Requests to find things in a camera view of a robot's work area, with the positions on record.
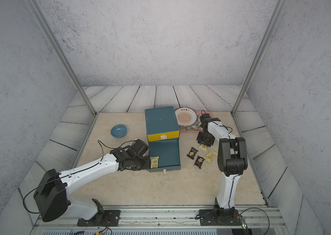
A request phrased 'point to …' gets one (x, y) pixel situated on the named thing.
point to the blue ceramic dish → (119, 131)
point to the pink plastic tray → (197, 126)
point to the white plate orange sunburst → (185, 116)
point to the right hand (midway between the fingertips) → (203, 142)
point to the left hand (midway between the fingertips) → (153, 167)
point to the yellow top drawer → (163, 136)
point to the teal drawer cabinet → (161, 124)
